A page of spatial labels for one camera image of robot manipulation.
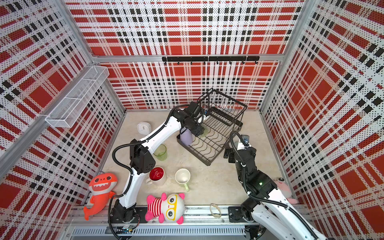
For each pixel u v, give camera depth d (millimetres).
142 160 542
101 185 755
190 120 673
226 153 662
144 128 1026
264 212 601
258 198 473
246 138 595
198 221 735
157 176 858
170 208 691
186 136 926
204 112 799
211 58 886
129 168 582
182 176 837
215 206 765
